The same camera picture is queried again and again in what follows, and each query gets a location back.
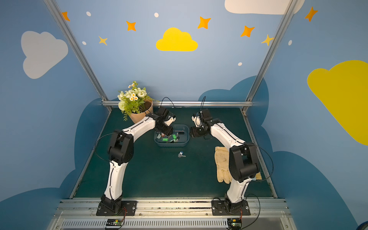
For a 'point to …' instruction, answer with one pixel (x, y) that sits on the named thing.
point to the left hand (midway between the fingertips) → (169, 129)
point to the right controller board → (234, 223)
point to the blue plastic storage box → (183, 141)
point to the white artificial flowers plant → (131, 101)
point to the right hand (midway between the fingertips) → (195, 131)
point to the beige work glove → (222, 157)
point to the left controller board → (114, 222)
